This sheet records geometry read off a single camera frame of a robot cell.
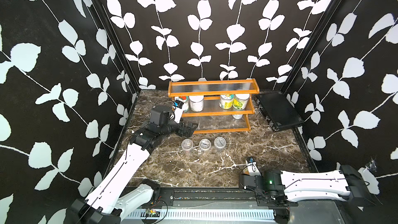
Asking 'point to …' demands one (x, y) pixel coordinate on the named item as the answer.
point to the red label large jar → (185, 100)
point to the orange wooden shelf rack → (212, 98)
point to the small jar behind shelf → (237, 116)
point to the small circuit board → (152, 213)
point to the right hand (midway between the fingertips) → (246, 180)
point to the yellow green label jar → (226, 101)
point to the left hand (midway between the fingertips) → (190, 120)
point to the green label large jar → (240, 101)
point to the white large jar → (196, 102)
